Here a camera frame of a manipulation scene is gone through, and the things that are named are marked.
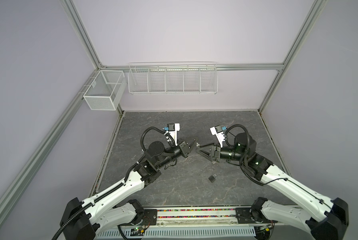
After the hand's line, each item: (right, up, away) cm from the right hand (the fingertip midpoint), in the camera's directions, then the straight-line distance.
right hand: (197, 151), depth 63 cm
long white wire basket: (-13, +43, +35) cm, 57 cm away
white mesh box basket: (-60, +35, +39) cm, 80 cm away
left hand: (+1, +4, -1) cm, 5 cm away
